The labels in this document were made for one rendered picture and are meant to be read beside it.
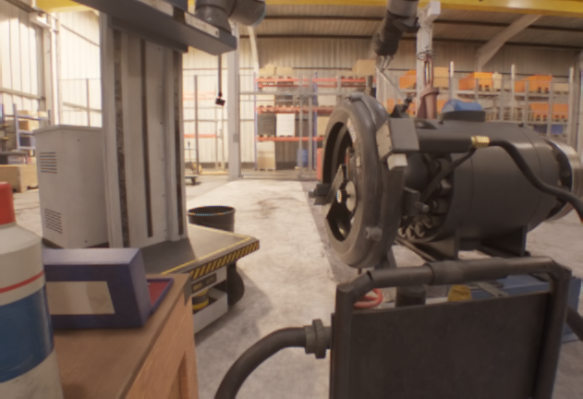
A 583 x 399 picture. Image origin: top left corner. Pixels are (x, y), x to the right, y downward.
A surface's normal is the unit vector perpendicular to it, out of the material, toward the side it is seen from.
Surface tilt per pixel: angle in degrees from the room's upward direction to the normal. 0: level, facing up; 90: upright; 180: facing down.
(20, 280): 90
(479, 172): 78
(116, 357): 0
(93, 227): 90
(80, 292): 103
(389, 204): 96
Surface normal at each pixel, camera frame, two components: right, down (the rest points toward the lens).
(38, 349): 1.00, 0.00
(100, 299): 0.11, 0.31
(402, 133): 0.11, -0.29
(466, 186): 0.11, 0.07
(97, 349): 0.00, -1.00
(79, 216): 0.86, 0.05
